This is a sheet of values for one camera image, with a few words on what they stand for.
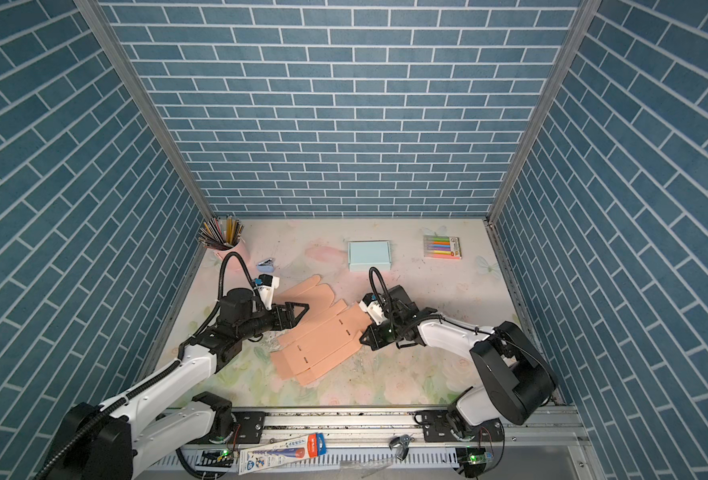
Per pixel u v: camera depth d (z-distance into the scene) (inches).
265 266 41.2
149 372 33.7
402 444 27.8
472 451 28.8
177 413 22.6
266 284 29.7
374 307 31.8
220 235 39.3
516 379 17.2
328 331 35.2
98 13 27.8
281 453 27.3
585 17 28.0
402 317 27.5
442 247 43.6
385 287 27.8
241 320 25.7
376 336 29.7
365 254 41.7
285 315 29.0
